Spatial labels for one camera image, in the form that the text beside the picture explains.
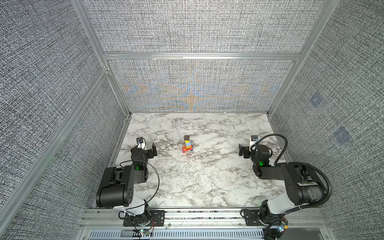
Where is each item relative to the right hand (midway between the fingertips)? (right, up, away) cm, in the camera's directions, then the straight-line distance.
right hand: (248, 143), depth 94 cm
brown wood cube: (-39, +4, -9) cm, 40 cm away
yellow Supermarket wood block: (-38, -2, -5) cm, 38 cm away
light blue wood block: (-38, 0, -6) cm, 38 cm away
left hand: (-64, -1, -2) cm, 64 cm away
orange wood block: (-40, -4, 0) cm, 41 cm away
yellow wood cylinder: (-39, +2, -7) cm, 39 cm away
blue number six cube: (-36, -5, +3) cm, 36 cm away
